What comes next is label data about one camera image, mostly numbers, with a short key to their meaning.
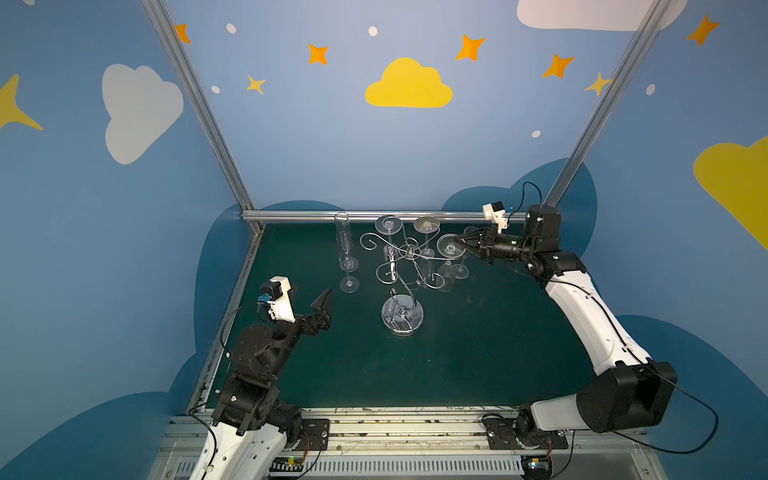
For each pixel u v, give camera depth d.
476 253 0.68
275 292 0.53
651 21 0.71
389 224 0.77
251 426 0.47
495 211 0.70
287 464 0.73
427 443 0.74
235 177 1.04
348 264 0.96
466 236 0.71
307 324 0.57
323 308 0.58
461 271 1.08
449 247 0.72
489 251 0.65
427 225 0.78
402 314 0.95
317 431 0.75
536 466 0.73
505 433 0.75
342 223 0.93
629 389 0.41
